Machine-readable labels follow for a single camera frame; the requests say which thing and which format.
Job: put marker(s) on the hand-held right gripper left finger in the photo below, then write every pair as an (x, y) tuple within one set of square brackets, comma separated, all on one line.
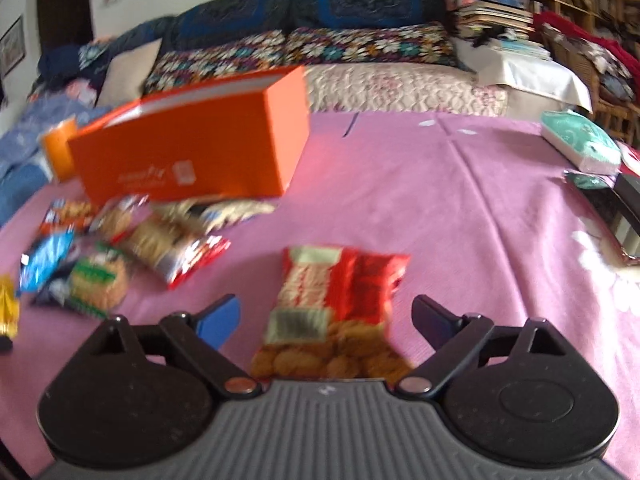
[(220, 321)]

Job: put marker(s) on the white cloth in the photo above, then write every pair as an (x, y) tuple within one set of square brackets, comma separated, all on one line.
[(530, 77)]

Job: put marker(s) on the blue striped blanket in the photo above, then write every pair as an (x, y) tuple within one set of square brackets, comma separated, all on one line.
[(20, 160)]

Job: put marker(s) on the red and white paper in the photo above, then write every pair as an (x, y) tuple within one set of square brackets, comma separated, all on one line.
[(631, 157)]

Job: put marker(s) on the framed wall picture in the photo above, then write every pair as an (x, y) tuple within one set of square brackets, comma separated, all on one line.
[(12, 47)]

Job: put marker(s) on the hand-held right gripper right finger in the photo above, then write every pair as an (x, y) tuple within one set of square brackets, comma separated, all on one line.
[(429, 317)]

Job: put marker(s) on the red silver cookie packet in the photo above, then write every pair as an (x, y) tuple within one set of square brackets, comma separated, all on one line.
[(170, 247)]

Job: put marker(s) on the orange red snack packet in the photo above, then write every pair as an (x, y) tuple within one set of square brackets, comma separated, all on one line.
[(67, 215)]

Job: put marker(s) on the orange cylindrical can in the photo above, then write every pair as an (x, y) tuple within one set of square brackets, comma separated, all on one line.
[(59, 152)]

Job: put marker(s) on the wicker chair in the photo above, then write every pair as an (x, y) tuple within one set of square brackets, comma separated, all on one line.
[(600, 90)]

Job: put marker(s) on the clear round cookie packet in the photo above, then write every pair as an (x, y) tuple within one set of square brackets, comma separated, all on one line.
[(120, 217)]

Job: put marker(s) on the teal tissue pack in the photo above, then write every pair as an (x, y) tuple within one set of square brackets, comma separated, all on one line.
[(580, 142)]

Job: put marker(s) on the dark blue clothing pile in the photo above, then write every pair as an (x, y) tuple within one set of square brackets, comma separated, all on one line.
[(70, 65)]

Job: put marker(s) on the smartphone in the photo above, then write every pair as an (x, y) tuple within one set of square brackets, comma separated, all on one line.
[(607, 215)]

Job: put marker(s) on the beige pillow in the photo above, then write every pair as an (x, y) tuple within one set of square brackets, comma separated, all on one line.
[(127, 72)]

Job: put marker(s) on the orange cardboard box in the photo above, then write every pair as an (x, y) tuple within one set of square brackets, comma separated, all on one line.
[(200, 145)]

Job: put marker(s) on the green cookie packet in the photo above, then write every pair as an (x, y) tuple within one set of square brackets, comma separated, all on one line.
[(97, 280)]

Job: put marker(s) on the dark wooden door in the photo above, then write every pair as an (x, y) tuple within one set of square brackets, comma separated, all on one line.
[(65, 10)]

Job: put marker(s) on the blue snack packet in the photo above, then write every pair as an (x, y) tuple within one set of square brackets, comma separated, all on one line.
[(47, 260)]

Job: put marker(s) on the small green packet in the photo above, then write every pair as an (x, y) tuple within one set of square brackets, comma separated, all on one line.
[(587, 180)]

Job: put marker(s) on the floral print cushion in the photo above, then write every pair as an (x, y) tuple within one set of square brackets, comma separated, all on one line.
[(370, 45), (215, 62)]

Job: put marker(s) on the long black box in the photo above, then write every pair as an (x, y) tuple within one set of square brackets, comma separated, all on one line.
[(629, 205)]

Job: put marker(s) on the cream white snack packet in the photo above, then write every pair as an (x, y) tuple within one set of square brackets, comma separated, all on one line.
[(235, 212)]

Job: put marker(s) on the red cookie snack packet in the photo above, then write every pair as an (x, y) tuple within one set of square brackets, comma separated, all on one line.
[(330, 310)]

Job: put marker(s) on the beige quilted bedspread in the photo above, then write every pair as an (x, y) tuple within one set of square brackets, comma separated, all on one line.
[(400, 90)]

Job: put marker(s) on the dark blue patterned cushion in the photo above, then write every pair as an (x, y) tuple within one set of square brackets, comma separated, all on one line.
[(145, 35), (365, 2), (235, 17)]

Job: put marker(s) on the pink floral tablecloth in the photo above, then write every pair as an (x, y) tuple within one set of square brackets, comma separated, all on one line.
[(450, 210)]

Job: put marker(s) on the stack of books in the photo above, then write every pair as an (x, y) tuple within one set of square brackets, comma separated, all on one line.
[(495, 15)]

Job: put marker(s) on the red clothing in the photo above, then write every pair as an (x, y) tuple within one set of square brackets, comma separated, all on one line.
[(590, 35)]

